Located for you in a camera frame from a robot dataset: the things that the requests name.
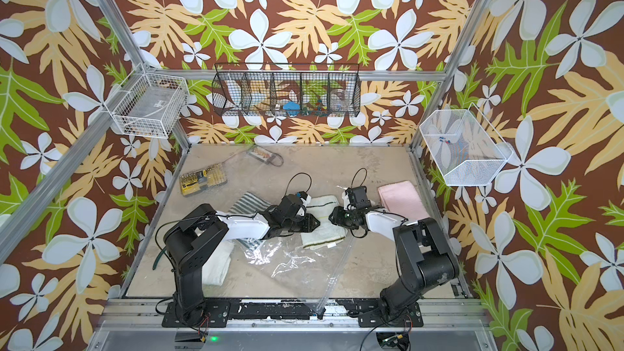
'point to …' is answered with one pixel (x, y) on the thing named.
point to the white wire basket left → (148, 105)
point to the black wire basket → (279, 89)
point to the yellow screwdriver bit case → (213, 176)
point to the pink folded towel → (400, 199)
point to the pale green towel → (327, 232)
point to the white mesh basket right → (465, 150)
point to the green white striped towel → (249, 204)
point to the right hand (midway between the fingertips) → (332, 217)
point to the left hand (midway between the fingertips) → (321, 221)
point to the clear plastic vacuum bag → (276, 266)
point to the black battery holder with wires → (262, 154)
